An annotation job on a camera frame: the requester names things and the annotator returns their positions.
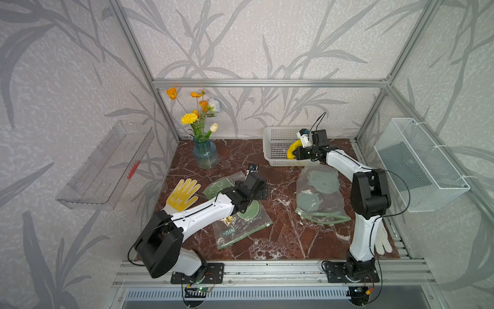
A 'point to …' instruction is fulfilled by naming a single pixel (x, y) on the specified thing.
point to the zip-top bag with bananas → (240, 225)
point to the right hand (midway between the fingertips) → (293, 151)
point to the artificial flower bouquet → (197, 118)
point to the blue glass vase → (205, 153)
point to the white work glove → (381, 240)
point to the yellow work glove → (182, 196)
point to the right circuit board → (359, 295)
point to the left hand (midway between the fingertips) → (256, 188)
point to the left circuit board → (204, 290)
